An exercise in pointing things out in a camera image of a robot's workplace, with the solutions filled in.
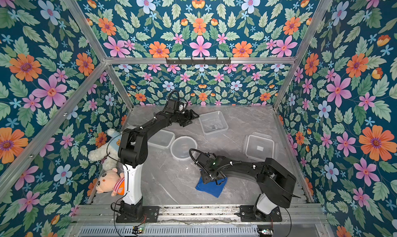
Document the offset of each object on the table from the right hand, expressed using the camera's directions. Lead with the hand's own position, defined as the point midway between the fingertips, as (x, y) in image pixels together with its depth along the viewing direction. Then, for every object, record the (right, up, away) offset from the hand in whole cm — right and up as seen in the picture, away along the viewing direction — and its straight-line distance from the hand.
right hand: (210, 175), depth 85 cm
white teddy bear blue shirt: (-60, +10, +4) cm, 60 cm away
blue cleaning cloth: (0, -4, -6) cm, 7 cm away
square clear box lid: (+32, +14, +14) cm, 38 cm away
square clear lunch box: (+2, +29, +26) cm, 39 cm away
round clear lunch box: (-19, +14, +10) cm, 25 cm away
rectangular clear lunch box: (-31, +18, +15) cm, 39 cm away
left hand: (-8, +33, +12) cm, 36 cm away
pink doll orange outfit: (-51, 0, -8) cm, 52 cm away
